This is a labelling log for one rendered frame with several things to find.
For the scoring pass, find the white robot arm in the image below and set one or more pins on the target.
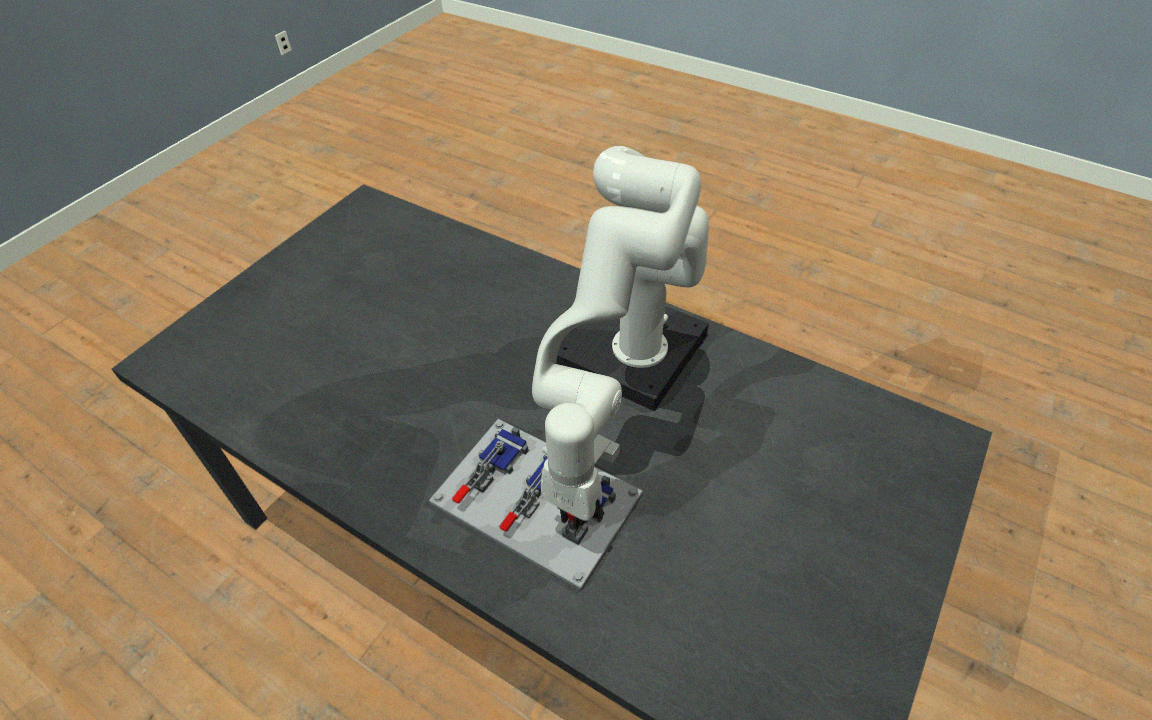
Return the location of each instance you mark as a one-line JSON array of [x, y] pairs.
[[620, 241]]

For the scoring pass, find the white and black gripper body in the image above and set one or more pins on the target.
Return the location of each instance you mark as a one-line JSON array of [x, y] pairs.
[[579, 500]]

